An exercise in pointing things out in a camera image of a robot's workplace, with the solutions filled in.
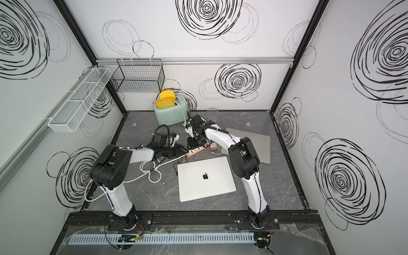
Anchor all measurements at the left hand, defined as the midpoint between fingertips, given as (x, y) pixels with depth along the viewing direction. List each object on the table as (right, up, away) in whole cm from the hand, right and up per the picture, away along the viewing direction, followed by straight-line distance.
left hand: (186, 153), depth 94 cm
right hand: (+3, +4, -1) cm, 5 cm away
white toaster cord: (-3, +18, +14) cm, 23 cm away
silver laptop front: (+11, -13, -7) cm, 18 cm away
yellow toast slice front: (-14, +30, +4) cm, 34 cm away
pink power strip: (+4, +1, 0) cm, 4 cm away
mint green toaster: (-4, +32, +11) cm, 34 cm away
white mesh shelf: (-51, +24, -20) cm, 60 cm away
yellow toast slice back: (-14, +37, +8) cm, 40 cm away
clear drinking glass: (+16, +25, +20) cm, 36 cm away
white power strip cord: (-41, -19, -13) cm, 47 cm away
